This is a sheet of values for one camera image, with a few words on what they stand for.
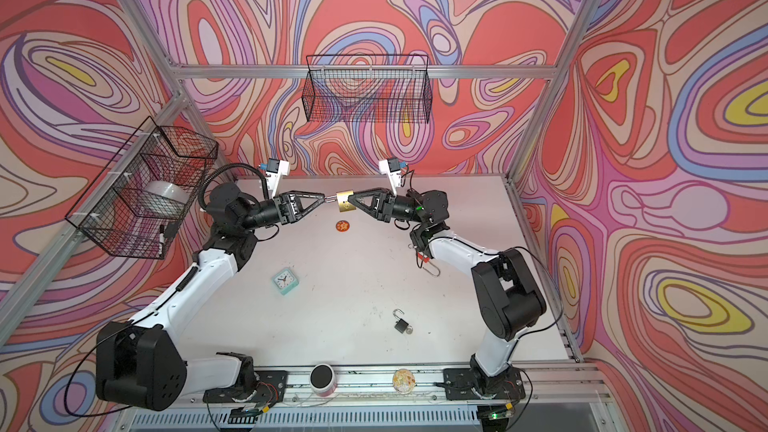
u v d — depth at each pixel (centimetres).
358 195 67
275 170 64
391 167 65
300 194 64
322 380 70
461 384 72
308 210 64
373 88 96
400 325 83
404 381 75
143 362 40
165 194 72
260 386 73
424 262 96
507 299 47
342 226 104
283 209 62
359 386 75
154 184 74
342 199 67
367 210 67
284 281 89
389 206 64
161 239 72
